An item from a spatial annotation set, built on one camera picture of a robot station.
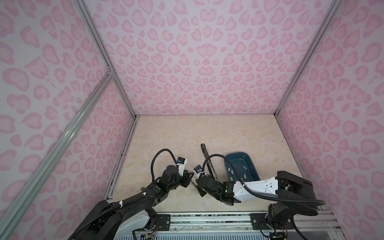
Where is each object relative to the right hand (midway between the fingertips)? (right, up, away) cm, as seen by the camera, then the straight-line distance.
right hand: (196, 180), depth 81 cm
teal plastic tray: (+29, +6, +11) cm, 32 cm away
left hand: (-3, +4, +2) cm, 5 cm away
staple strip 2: (+21, +2, +9) cm, 23 cm away
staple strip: (+29, +4, +10) cm, 31 cm away
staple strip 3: (+20, -2, +7) cm, 22 cm away
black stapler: (+8, +6, +11) cm, 15 cm away
